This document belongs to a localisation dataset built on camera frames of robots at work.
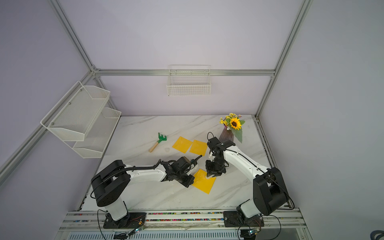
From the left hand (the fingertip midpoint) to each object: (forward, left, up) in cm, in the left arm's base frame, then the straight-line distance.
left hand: (191, 183), depth 85 cm
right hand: (+1, -11, +7) cm, 13 cm away
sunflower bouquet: (+26, -23, +25) cm, 43 cm away
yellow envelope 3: (+27, +7, -1) cm, 28 cm away
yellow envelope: (-1, -8, 0) cm, 8 cm away
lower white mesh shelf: (+23, +59, +12) cm, 65 cm away
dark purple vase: (+28, -22, +10) cm, 37 cm away
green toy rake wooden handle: (+32, +23, 0) cm, 40 cm away
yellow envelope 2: (+25, -4, 0) cm, 25 cm away
